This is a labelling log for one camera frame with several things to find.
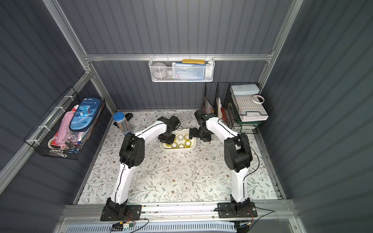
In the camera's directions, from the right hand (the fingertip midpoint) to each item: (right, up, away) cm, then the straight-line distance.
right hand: (199, 137), depth 94 cm
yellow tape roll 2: (-8, -4, +5) cm, 11 cm away
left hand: (-21, -4, +6) cm, 22 cm away
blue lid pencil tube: (-50, +13, -4) cm, 52 cm away
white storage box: (-12, -4, +6) cm, 14 cm away
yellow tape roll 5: (-21, -6, +4) cm, 22 cm away
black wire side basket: (-70, +4, -32) cm, 77 cm away
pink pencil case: (-66, +5, -26) cm, 71 cm away
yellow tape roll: (-9, -1, +9) cm, 13 cm away
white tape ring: (+40, +23, +3) cm, 46 cm away
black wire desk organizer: (+18, +29, +25) cm, 42 cm away
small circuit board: (-42, -43, -22) cm, 64 cm away
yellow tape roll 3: (-12, -5, +5) cm, 14 cm away
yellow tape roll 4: (-17, -6, +4) cm, 18 cm away
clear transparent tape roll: (-13, -1, +8) cm, 15 cm away
